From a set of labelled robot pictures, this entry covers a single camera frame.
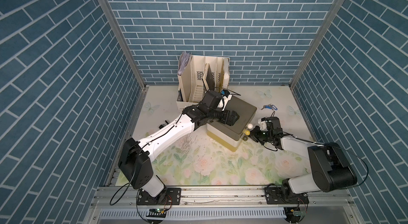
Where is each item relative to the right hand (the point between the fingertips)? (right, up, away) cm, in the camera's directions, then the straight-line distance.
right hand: (247, 133), depth 91 cm
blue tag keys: (+20, +15, +17) cm, 30 cm away
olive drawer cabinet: (-11, +1, -13) cm, 17 cm away
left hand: (-9, +12, -15) cm, 22 cm away
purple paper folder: (-37, +44, +2) cm, 58 cm away
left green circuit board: (-46, -32, -19) cm, 59 cm away
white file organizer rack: (-25, +37, +8) cm, 46 cm away
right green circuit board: (+17, -31, -21) cm, 41 cm away
